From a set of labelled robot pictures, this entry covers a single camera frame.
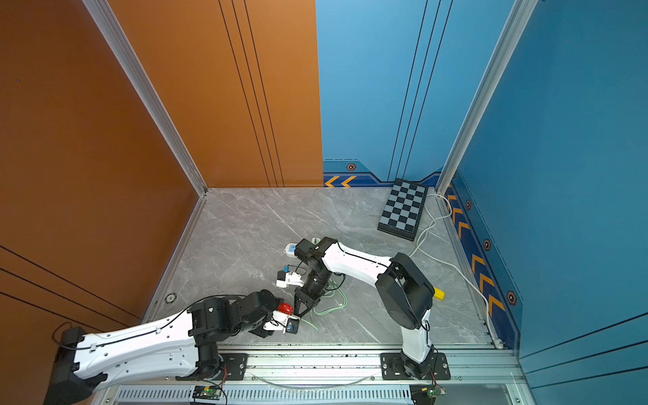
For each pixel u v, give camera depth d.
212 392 0.71
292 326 0.62
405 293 0.48
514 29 0.72
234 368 0.74
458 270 0.94
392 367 0.72
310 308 0.67
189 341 0.48
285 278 0.72
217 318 0.53
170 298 0.87
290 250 0.97
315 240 0.66
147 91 0.85
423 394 0.71
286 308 0.72
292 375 0.73
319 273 0.68
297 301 0.71
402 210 1.09
